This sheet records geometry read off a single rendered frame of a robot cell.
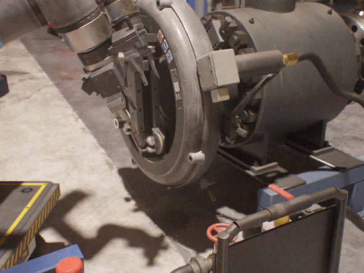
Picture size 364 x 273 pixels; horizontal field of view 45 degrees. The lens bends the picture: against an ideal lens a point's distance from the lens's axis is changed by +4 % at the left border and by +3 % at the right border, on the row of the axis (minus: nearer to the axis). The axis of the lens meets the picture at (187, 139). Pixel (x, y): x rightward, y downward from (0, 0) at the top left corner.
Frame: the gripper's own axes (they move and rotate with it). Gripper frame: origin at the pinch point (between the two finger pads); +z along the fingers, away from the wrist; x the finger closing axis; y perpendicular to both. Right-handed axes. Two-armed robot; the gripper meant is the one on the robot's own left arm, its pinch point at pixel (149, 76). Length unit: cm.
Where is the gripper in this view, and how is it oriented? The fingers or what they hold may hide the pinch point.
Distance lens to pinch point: 129.4
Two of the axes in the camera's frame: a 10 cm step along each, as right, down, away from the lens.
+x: 2.0, -2.6, 9.5
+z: 3.8, 9.1, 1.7
